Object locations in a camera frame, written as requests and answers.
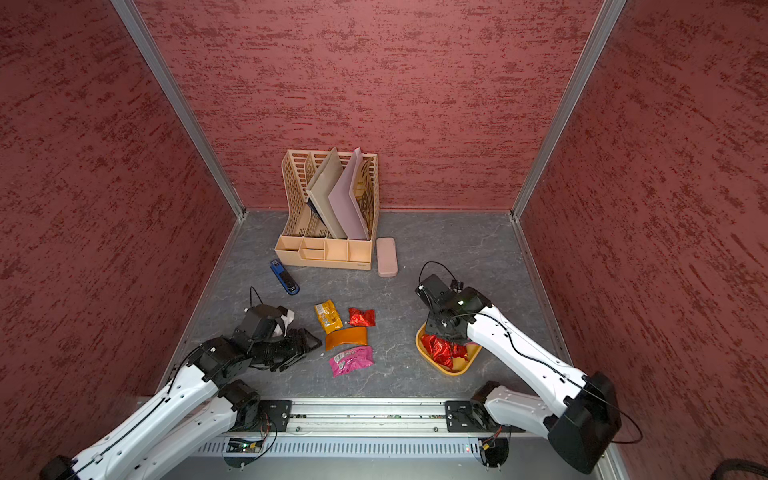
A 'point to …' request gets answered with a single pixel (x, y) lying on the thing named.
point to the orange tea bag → (356, 335)
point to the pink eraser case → (386, 255)
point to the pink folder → (342, 203)
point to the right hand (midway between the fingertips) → (439, 335)
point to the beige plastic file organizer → (306, 241)
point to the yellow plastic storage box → (454, 373)
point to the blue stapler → (284, 278)
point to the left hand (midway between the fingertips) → (313, 356)
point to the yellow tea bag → (329, 315)
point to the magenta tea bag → (351, 359)
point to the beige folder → (321, 189)
